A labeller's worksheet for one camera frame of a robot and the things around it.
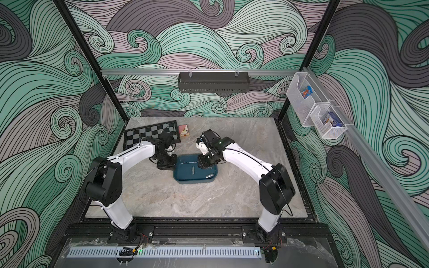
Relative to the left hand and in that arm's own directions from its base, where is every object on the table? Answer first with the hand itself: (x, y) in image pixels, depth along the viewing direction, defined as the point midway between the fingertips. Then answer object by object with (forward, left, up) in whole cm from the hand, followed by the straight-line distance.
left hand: (176, 166), depth 89 cm
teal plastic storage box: (0, -6, -5) cm, 8 cm away
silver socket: (-3, -19, -4) cm, 19 cm away
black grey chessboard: (+23, +33, -3) cm, 40 cm away
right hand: (-1, -16, +6) cm, 17 cm away
